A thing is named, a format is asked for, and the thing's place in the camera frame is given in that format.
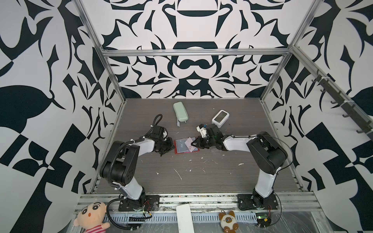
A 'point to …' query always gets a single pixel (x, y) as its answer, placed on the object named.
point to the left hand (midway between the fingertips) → (174, 144)
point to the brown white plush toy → (228, 222)
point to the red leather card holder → (180, 147)
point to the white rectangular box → (184, 219)
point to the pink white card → (188, 143)
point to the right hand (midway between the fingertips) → (190, 142)
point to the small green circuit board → (262, 220)
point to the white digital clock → (220, 118)
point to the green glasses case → (180, 112)
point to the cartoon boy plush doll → (91, 218)
